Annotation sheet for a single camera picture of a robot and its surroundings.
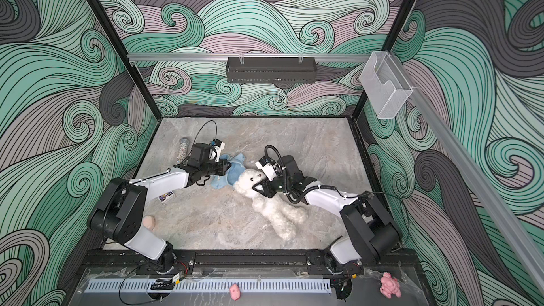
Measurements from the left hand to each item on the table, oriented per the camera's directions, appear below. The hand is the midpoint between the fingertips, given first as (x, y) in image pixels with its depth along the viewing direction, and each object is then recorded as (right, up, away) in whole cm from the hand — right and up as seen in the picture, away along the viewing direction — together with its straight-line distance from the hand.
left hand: (231, 162), depth 92 cm
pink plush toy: (+55, -36, -26) cm, 71 cm away
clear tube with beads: (-25, +4, +9) cm, 27 cm away
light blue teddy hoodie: (-4, -8, -2) cm, 9 cm away
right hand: (+11, -8, -9) cm, 17 cm away
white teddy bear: (+22, -17, -16) cm, 32 cm away
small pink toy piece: (+6, -38, -26) cm, 46 cm away
